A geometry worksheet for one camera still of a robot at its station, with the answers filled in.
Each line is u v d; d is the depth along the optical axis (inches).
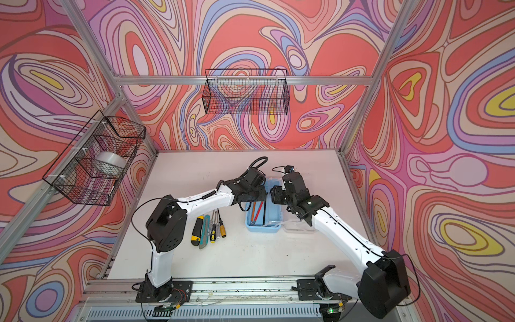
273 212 37.3
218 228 34.8
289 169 28.2
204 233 34.5
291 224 32.6
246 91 37.1
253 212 36.9
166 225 19.5
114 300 28.4
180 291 28.8
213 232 34.0
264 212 37.2
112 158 28.9
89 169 28.8
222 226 35.1
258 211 37.3
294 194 23.4
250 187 27.7
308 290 28.5
